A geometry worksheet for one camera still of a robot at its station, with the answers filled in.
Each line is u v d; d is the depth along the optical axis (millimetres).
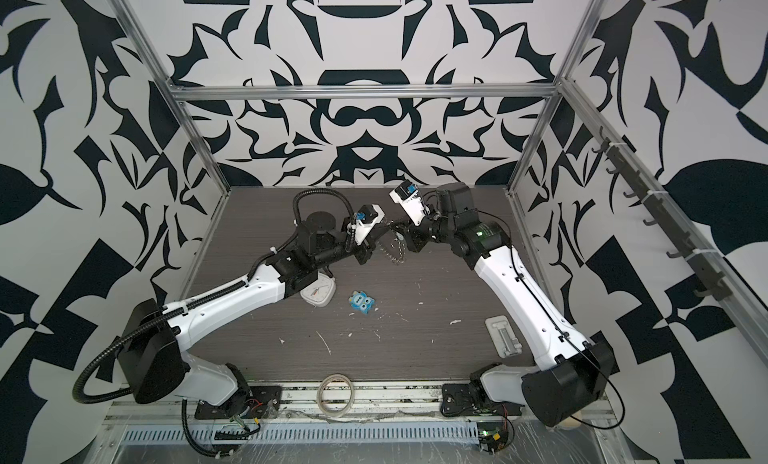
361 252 658
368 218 605
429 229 611
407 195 605
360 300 895
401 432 713
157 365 410
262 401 738
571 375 378
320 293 891
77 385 368
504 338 830
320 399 750
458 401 741
